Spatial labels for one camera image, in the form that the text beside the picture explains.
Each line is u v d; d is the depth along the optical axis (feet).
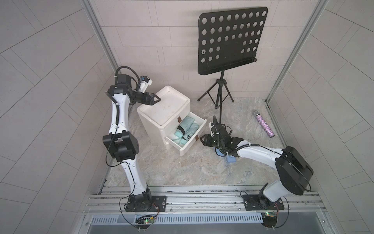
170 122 2.49
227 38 2.25
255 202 2.35
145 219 2.27
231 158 2.76
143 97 2.36
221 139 2.11
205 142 2.42
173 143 2.59
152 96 2.41
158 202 2.33
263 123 3.26
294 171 1.42
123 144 1.69
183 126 2.85
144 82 2.39
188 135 2.75
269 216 2.23
